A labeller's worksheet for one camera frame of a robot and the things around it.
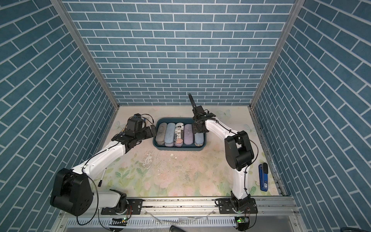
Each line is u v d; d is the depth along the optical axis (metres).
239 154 0.52
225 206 0.74
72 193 0.41
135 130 0.66
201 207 0.76
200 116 0.75
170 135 0.94
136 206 0.74
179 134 0.94
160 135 0.93
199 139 0.93
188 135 0.94
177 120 1.12
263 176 0.82
